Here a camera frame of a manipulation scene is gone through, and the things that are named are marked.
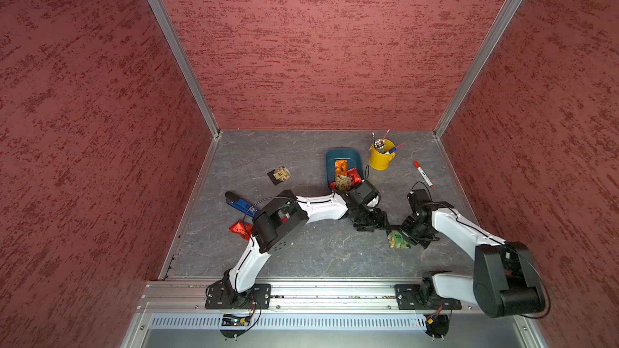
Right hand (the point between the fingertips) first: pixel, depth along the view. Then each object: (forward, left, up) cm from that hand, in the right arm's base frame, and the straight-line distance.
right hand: (404, 241), depth 86 cm
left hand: (+1, +9, +4) cm, 10 cm away
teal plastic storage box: (+37, +15, +5) cm, 40 cm away
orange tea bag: (+32, +21, +2) cm, 39 cm away
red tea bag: (+27, +16, +4) cm, 31 cm away
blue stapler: (+17, +65, +3) cm, 67 cm away
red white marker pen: (+29, -16, +1) cm, 33 cm away
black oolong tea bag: (+30, +48, +2) cm, 57 cm away
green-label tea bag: (0, +3, +1) cm, 3 cm away
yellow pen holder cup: (+33, +4, +6) cm, 34 cm away
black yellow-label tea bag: (+22, +21, +5) cm, 31 cm away
